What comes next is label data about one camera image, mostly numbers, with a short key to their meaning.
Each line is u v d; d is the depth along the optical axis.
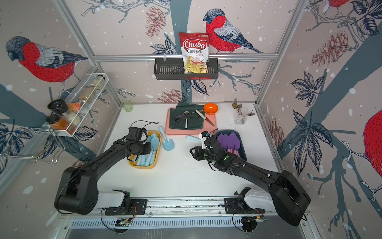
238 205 0.66
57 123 0.60
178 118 1.11
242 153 0.86
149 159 0.86
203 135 0.75
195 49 0.83
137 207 0.73
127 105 1.14
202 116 1.11
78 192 0.42
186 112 1.15
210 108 1.12
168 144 0.98
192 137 1.00
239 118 1.04
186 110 1.17
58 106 0.62
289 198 0.40
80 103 0.72
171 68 0.95
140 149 0.75
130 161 0.70
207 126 1.07
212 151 0.63
